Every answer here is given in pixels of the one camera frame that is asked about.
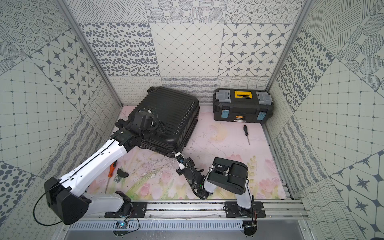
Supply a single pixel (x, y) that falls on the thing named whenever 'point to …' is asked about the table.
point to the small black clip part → (120, 174)
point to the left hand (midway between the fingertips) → (168, 128)
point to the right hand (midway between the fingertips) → (180, 155)
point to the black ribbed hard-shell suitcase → (178, 112)
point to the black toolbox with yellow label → (253, 106)
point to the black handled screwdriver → (246, 132)
